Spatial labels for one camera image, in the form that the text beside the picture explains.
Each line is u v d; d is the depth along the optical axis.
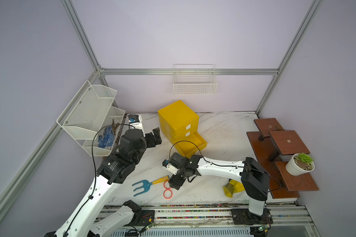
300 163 0.67
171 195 0.80
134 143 0.44
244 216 0.74
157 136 0.58
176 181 0.72
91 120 0.78
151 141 0.57
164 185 0.84
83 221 0.37
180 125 0.84
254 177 0.48
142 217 0.73
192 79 0.95
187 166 0.62
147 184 0.84
